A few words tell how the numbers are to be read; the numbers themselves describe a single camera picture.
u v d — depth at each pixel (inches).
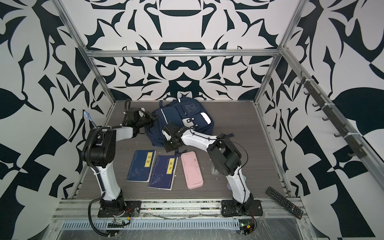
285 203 29.5
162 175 32.8
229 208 29.2
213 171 34.1
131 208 29.0
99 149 21.0
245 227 27.9
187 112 42.6
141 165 34.2
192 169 33.6
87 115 32.7
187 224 28.0
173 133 28.7
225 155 20.6
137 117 32.7
